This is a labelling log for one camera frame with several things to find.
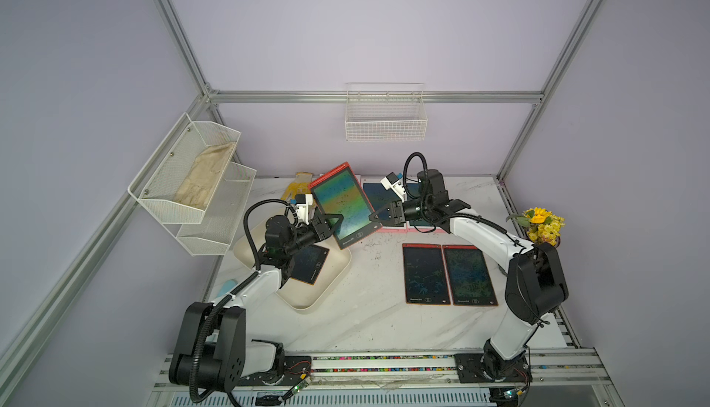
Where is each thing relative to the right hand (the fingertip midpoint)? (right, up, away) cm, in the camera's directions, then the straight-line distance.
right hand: (373, 222), depth 78 cm
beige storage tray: (-24, -25, +11) cm, 36 cm away
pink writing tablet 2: (+14, -1, -3) cm, 15 cm away
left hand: (-9, 0, +2) cm, 10 cm away
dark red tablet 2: (-22, -15, +15) cm, 31 cm away
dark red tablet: (-9, +9, +1) cm, 13 cm away
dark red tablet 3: (+18, -21, +12) cm, 30 cm away
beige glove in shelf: (-50, +12, +1) cm, 51 cm away
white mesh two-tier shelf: (-54, -4, +11) cm, 55 cm away
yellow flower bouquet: (+46, -1, -3) cm, 46 cm away
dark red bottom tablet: (+33, -20, +13) cm, 41 cm away
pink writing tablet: (+11, +10, -3) cm, 15 cm away
